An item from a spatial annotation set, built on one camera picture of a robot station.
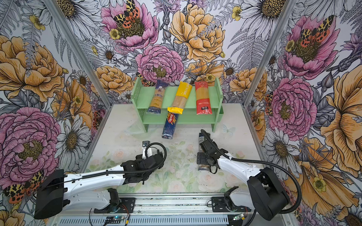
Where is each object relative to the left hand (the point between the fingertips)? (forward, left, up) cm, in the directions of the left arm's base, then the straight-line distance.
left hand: (153, 157), depth 82 cm
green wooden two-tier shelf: (+33, +9, +17) cm, 38 cm away
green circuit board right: (-28, -45, -10) cm, 54 cm away
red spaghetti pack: (+22, -29, +21) cm, 42 cm away
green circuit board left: (-28, +16, -10) cm, 34 cm away
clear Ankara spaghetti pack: (+17, -31, -7) cm, 36 cm away
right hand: (-1, -31, -8) cm, 32 cm away
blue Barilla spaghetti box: (+18, -9, +6) cm, 21 cm away
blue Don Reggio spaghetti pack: (+30, -3, +21) cm, 37 cm away
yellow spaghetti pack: (+24, -16, +21) cm, 35 cm away
